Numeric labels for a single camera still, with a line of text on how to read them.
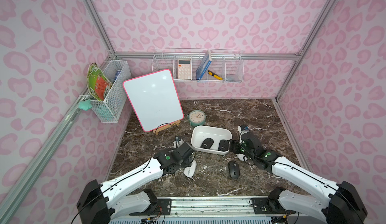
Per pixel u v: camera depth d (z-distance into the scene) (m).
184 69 0.95
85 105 0.62
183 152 0.60
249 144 0.62
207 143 0.94
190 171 0.83
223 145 0.92
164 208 0.73
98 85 0.75
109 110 0.73
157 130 0.97
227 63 1.02
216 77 0.98
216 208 0.74
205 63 0.87
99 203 0.40
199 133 0.98
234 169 0.84
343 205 0.39
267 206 0.72
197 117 1.07
